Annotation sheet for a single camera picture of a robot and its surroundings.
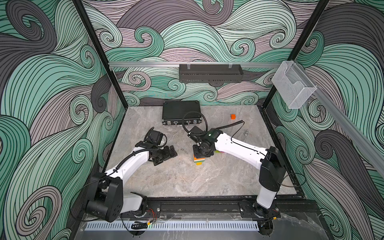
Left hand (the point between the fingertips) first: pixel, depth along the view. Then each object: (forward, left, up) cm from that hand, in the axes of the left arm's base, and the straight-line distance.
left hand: (171, 155), depth 84 cm
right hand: (-2, -15, +2) cm, 15 cm away
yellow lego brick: (-2, -17, -7) cm, 18 cm away
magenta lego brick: (-11, -23, +26) cm, 37 cm away
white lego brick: (-2, -17, -3) cm, 17 cm away
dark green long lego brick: (-2, -17, -4) cm, 17 cm away
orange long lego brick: (-1, -16, -2) cm, 16 cm away
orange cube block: (+36, -44, -7) cm, 58 cm away
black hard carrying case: (+40, 0, -7) cm, 40 cm away
